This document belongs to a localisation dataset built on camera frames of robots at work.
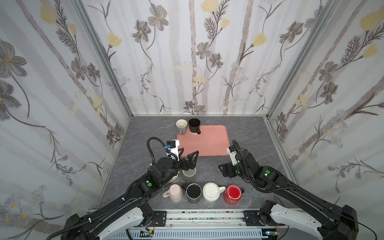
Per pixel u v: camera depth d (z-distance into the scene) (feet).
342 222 1.33
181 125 3.42
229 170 2.25
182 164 2.03
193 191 2.46
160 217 2.51
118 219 1.57
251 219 2.40
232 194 2.45
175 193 2.40
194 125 3.44
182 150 2.42
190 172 2.56
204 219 2.48
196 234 2.30
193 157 2.16
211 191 2.46
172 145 2.02
